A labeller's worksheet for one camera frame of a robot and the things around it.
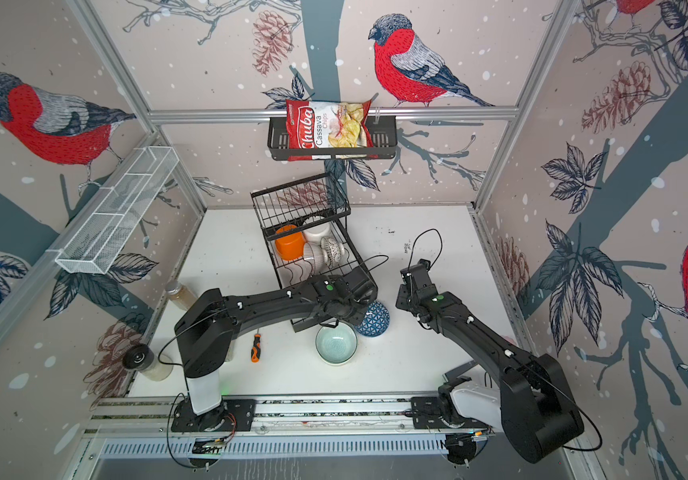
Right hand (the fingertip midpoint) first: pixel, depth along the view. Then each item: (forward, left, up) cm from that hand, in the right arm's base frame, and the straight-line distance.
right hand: (404, 299), depth 87 cm
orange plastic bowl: (+17, +38, +2) cm, 41 cm away
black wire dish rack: (+48, +44, -6) cm, 65 cm away
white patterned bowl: (+14, +23, +4) cm, 27 cm away
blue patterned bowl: (-4, +8, -6) cm, 11 cm away
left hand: (-6, +13, +1) cm, 14 cm away
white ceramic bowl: (+23, +30, +1) cm, 38 cm away
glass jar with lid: (-3, +67, +3) cm, 67 cm away
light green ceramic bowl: (-14, +19, -3) cm, 24 cm away
